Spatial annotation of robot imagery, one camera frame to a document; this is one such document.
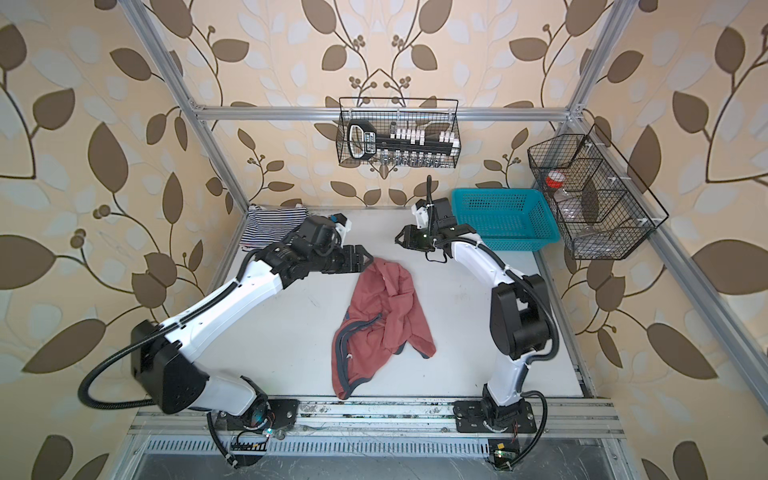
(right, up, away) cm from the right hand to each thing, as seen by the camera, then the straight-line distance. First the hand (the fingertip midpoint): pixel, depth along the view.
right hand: (402, 241), depth 89 cm
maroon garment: (-6, -22, 0) cm, 23 cm away
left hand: (-9, -4, -13) cm, 16 cm away
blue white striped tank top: (-49, +6, +19) cm, 53 cm away
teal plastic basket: (+43, +8, +29) cm, 52 cm away
